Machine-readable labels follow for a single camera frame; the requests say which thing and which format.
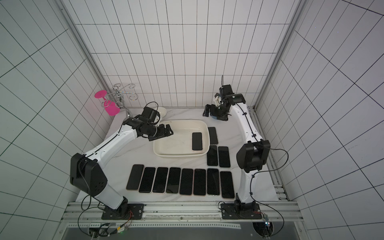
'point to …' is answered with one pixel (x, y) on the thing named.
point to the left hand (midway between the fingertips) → (164, 137)
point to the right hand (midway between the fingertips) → (203, 115)
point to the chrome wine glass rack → (116, 88)
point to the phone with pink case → (186, 181)
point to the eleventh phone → (213, 136)
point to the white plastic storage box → (180, 144)
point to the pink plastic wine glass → (111, 108)
